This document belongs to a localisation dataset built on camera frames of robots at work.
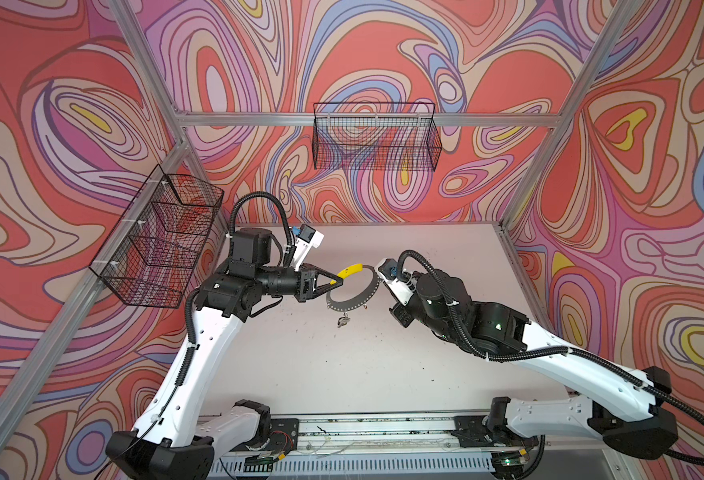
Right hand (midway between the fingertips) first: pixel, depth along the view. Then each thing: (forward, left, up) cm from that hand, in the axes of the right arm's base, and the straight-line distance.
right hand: (393, 288), depth 66 cm
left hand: (-1, +11, +5) cm, 12 cm away
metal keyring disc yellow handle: (-4, +9, 0) cm, 9 cm away
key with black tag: (-5, +11, -4) cm, 13 cm away
